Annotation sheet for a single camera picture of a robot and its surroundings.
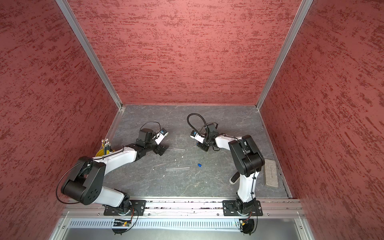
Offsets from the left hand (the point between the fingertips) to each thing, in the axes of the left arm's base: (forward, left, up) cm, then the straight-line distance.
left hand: (161, 143), depth 93 cm
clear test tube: (-1, -10, -7) cm, 12 cm away
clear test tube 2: (-14, -7, -5) cm, 17 cm away
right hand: (+3, -25, -6) cm, 26 cm away
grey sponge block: (-19, -65, -3) cm, 68 cm away
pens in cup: (-8, +27, +10) cm, 30 cm away
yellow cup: (-9, +33, +5) cm, 34 cm away
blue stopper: (-12, -24, -6) cm, 28 cm away
